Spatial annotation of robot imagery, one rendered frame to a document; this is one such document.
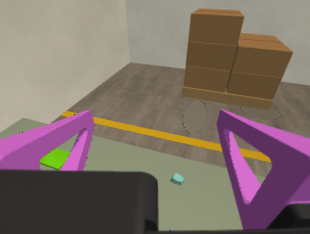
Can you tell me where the green flat rectangular slab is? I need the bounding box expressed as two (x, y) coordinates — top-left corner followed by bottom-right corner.
(40, 148), (70, 170)

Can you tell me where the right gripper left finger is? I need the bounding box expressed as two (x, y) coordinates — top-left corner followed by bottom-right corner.
(0, 110), (95, 171)

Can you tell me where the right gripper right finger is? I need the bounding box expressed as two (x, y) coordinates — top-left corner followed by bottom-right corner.
(217, 110), (310, 230)

